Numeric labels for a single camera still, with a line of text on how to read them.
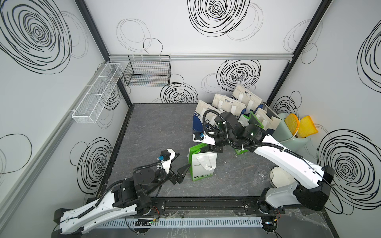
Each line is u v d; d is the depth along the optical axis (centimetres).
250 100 91
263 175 83
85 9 72
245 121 77
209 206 75
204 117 52
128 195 49
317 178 39
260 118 81
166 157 53
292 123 83
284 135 86
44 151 52
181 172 56
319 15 75
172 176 55
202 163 68
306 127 83
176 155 66
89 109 72
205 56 87
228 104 89
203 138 55
